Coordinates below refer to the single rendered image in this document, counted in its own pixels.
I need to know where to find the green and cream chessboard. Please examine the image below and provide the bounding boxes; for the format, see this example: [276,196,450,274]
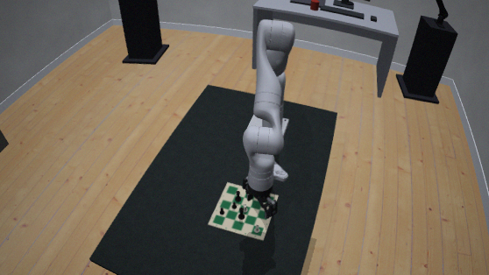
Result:
[208,182,272,241]

